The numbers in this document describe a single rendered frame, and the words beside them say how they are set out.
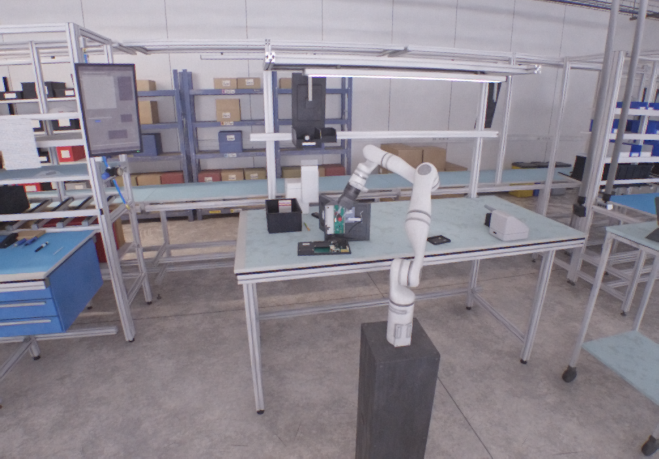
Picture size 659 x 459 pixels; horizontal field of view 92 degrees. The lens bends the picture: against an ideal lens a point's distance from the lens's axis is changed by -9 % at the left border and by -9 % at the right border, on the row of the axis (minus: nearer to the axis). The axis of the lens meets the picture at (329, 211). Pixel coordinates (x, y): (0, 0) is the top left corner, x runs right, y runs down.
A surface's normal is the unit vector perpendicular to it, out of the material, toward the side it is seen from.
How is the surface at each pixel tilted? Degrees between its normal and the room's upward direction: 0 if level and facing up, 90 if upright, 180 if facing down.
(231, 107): 90
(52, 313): 90
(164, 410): 0
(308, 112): 98
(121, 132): 101
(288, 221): 90
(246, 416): 0
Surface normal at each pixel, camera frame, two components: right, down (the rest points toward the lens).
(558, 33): 0.21, 0.30
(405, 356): 0.00, -0.95
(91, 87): 0.59, 0.42
